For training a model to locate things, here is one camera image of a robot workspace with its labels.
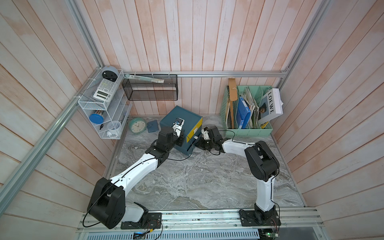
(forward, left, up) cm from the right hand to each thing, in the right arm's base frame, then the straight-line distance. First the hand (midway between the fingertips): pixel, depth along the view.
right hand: (193, 143), depth 98 cm
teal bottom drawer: (-2, +2, +3) cm, 4 cm away
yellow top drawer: (0, 0, +15) cm, 15 cm away
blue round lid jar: (-3, +51, +28) cm, 58 cm away
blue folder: (+16, -33, +12) cm, 38 cm away
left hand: (-3, +7, +17) cm, 19 cm away
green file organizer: (+31, -41, +16) cm, 54 cm away
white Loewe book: (+15, -48, +20) cm, 54 cm away
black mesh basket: (+34, +31, +21) cm, 51 cm away
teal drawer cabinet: (0, 0, +17) cm, 17 cm away
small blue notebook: (+17, +32, -2) cm, 36 cm away
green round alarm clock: (+12, +40, +4) cm, 42 cm away
